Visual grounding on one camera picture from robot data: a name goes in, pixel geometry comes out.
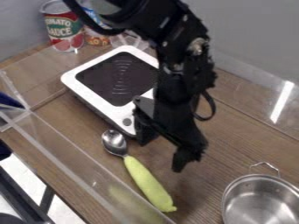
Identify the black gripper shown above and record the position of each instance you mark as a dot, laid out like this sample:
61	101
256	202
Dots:
167	116

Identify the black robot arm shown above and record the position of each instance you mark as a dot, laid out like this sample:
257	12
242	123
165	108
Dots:
167	24

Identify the white and black stove top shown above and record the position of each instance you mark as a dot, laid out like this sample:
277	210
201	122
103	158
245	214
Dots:
110	80

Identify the stainless steel pot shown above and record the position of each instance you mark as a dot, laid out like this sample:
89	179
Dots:
261	198

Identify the clear acrylic barrier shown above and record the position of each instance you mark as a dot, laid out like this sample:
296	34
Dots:
99	196

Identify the blue object at left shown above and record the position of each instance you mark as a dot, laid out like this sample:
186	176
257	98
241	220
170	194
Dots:
7	100

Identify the tomato sauce can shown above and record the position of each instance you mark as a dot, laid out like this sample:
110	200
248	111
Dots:
63	26

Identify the black table frame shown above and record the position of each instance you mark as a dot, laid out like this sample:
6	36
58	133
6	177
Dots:
18	207

